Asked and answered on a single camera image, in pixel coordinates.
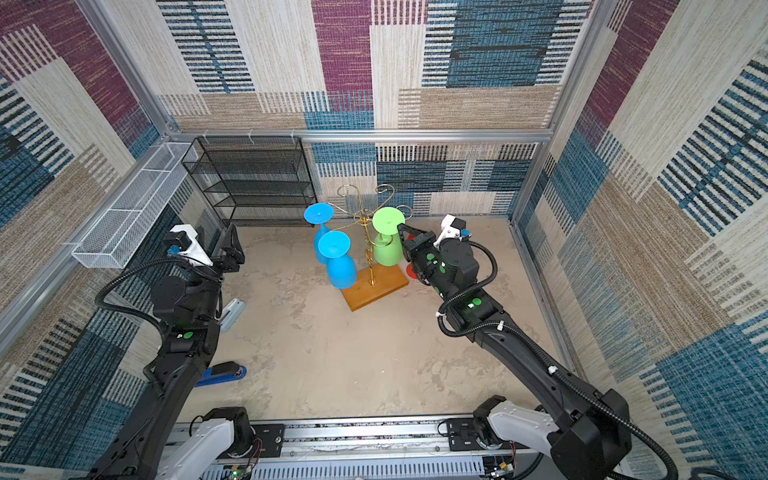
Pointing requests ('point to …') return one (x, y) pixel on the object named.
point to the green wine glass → (388, 248)
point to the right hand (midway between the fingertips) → (397, 229)
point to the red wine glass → (410, 271)
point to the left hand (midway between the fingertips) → (217, 227)
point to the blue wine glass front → (341, 268)
